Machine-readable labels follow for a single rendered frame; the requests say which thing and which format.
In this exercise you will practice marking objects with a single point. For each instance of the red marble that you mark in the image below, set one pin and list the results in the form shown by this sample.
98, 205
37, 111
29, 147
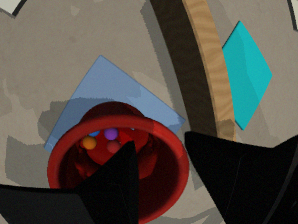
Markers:
113, 145

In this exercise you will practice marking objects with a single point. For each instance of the orange marble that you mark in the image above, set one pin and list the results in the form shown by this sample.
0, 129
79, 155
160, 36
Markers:
89, 142

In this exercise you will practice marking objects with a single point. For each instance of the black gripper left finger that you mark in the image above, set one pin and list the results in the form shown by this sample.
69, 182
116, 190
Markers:
109, 196

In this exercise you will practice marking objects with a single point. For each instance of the dark red cup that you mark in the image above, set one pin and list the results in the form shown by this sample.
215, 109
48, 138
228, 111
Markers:
162, 159

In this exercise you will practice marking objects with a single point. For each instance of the purple marble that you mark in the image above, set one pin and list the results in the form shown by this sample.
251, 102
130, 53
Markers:
111, 133

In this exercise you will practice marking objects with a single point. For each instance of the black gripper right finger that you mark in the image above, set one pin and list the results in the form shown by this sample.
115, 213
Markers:
245, 182

